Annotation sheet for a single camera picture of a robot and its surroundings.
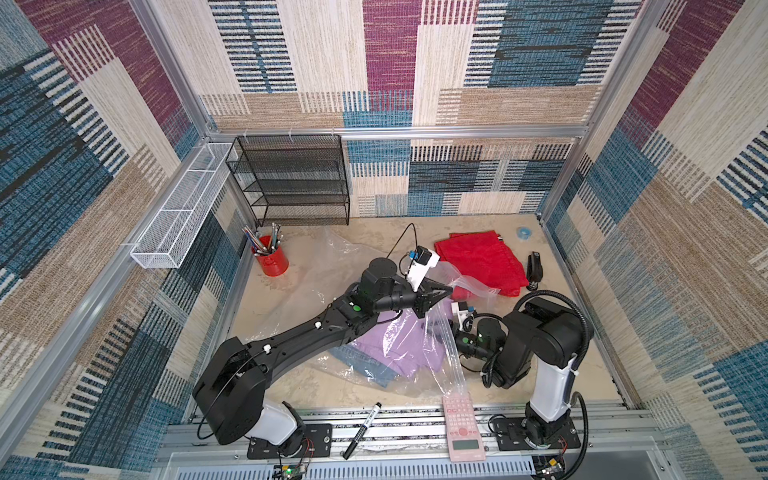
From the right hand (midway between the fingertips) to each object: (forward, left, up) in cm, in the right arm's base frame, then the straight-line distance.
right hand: (427, 334), depth 88 cm
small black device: (+22, -38, +1) cm, 43 cm away
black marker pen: (-24, +18, -2) cm, 29 cm away
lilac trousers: (-6, +4, +8) cm, 11 cm away
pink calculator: (-25, -7, -2) cm, 26 cm away
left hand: (0, -4, +24) cm, 24 cm away
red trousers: (+28, -22, +1) cm, 36 cm away
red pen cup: (+23, +48, +5) cm, 54 cm away
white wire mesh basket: (+13, +62, +31) cm, 71 cm away
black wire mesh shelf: (+54, +46, +16) cm, 72 cm away
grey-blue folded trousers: (-11, +15, +3) cm, 19 cm away
